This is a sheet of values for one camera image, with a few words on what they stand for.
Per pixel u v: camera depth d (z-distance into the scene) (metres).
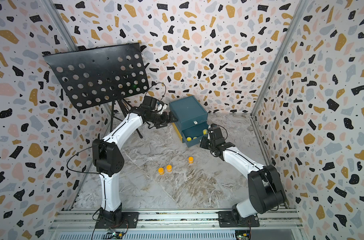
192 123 0.92
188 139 0.93
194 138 0.93
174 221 0.75
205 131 0.98
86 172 0.95
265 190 0.44
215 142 0.69
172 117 0.84
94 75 0.72
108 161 0.55
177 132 1.01
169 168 0.90
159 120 0.81
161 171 0.88
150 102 0.75
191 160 0.94
